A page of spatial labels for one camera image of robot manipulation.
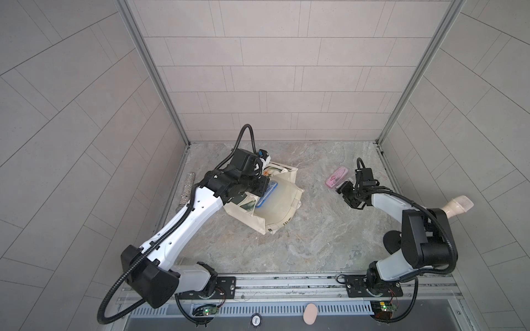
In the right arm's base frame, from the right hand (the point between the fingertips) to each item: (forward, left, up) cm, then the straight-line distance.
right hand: (337, 190), depth 94 cm
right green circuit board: (-44, -5, -4) cm, 45 cm away
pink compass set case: (+9, -2, -2) cm, 9 cm away
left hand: (-7, +30, +20) cm, 37 cm away
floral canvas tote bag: (-10, +29, +1) cm, 31 cm away
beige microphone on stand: (-23, -24, +25) cm, 42 cm away
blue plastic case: (+1, +31, +2) cm, 31 cm away
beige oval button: (-44, +20, -1) cm, 49 cm away
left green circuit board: (-42, +52, 0) cm, 67 cm away
